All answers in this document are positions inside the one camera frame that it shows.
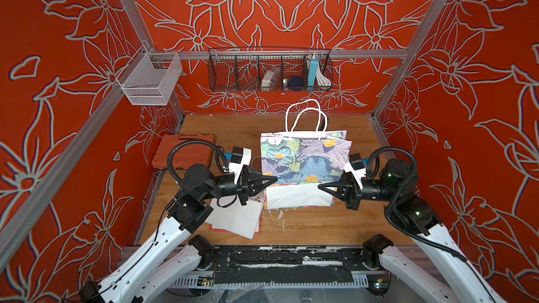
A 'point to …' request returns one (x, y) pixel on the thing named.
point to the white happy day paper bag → (237, 219)
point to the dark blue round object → (296, 83)
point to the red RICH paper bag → (258, 230)
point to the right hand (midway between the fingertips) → (318, 188)
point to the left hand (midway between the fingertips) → (274, 178)
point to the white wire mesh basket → (149, 78)
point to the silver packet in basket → (269, 79)
